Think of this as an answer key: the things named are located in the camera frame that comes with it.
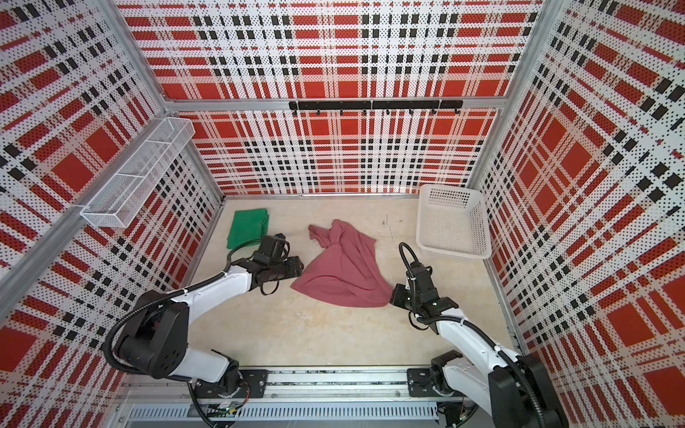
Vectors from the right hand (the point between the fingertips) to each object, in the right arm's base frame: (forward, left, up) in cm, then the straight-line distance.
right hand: (393, 295), depth 86 cm
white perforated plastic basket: (+34, -29, -5) cm, 45 cm away
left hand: (+8, +32, +2) cm, 34 cm away
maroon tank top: (+12, +15, -5) cm, 20 cm away
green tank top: (+32, +58, -4) cm, 66 cm away
